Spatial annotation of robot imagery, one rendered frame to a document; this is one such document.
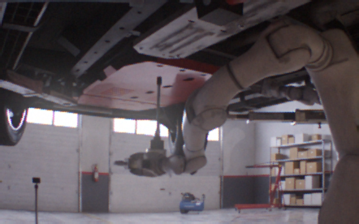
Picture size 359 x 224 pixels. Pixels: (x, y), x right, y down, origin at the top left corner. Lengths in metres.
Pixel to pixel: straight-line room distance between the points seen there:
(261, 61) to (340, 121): 0.29
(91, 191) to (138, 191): 1.58
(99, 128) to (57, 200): 2.53
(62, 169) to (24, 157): 1.19
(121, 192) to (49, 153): 2.49
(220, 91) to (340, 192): 0.41
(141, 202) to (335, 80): 10.46
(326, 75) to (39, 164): 9.50
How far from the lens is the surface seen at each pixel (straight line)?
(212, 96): 0.90
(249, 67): 0.86
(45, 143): 10.18
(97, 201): 10.56
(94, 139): 10.56
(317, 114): 2.57
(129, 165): 1.54
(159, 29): 1.32
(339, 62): 0.97
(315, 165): 11.58
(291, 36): 0.85
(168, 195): 11.70
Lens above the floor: 1.08
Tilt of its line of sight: 11 degrees up
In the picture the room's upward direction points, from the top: 1 degrees clockwise
